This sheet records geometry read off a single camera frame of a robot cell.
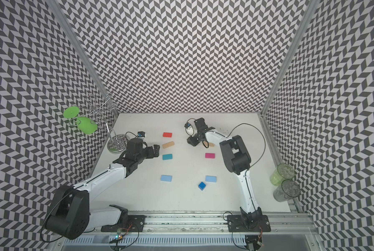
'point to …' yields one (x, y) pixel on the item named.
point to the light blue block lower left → (166, 178)
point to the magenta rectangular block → (210, 155)
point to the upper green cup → (71, 112)
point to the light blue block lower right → (211, 179)
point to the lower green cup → (86, 125)
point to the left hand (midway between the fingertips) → (151, 147)
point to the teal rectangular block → (167, 157)
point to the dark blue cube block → (202, 185)
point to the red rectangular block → (167, 134)
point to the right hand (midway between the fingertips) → (192, 140)
